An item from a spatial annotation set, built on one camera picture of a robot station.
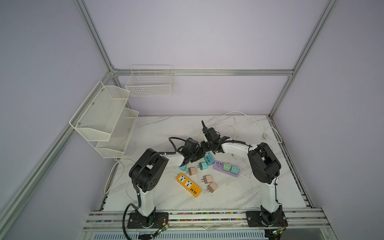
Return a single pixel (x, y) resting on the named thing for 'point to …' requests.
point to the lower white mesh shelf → (115, 147)
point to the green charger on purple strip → (226, 167)
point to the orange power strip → (193, 189)
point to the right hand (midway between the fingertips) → (202, 145)
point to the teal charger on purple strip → (235, 170)
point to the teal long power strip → (209, 159)
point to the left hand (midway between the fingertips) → (204, 153)
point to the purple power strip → (218, 165)
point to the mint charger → (202, 166)
